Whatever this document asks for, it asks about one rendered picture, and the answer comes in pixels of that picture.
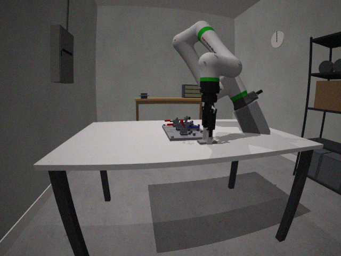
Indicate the red-handled toggle clamp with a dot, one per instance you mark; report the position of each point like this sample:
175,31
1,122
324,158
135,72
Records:
178,126

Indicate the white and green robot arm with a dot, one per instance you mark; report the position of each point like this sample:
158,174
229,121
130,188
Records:
213,64

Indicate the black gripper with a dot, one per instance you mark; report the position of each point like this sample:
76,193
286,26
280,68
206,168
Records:
208,116

